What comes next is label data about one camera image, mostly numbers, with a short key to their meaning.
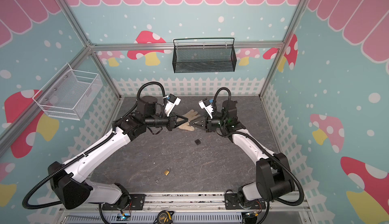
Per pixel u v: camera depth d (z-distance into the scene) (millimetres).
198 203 747
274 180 426
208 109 666
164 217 683
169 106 621
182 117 669
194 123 698
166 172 832
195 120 687
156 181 809
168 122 614
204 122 672
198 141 956
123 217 726
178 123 670
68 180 389
